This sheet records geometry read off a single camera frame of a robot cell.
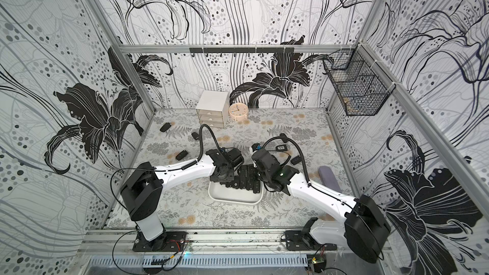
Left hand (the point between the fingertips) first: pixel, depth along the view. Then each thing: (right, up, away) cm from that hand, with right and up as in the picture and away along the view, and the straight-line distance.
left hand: (226, 179), depth 87 cm
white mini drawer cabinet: (-9, +35, +15) cm, 39 cm away
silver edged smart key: (+28, +14, +12) cm, 34 cm away
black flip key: (-25, +10, +11) cm, 29 cm away
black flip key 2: (+35, +8, +9) cm, 37 cm away
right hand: (+10, +6, -5) cm, 13 cm away
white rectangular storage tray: (-3, -4, -5) cm, 7 cm away
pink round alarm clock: (+4, +34, +28) cm, 44 cm away
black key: (-39, +24, +24) cm, 52 cm away
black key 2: (-19, +20, +18) cm, 33 cm away
